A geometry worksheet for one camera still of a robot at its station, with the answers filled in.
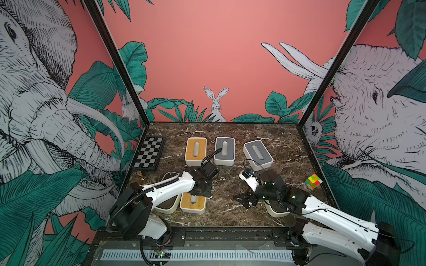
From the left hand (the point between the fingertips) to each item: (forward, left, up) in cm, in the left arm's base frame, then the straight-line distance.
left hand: (207, 190), depth 84 cm
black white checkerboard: (+24, +35, -1) cm, 43 cm away
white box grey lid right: (+21, -31, -1) cm, 38 cm away
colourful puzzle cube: (+2, -57, 0) cm, 57 cm away
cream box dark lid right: (-11, -32, +2) cm, 34 cm away
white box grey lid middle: (+20, -11, 0) cm, 23 cm away
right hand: (-4, -14, +11) cm, 18 cm away
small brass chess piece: (+11, +37, 0) cm, 38 cm away
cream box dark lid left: (-7, +17, +2) cm, 18 cm away
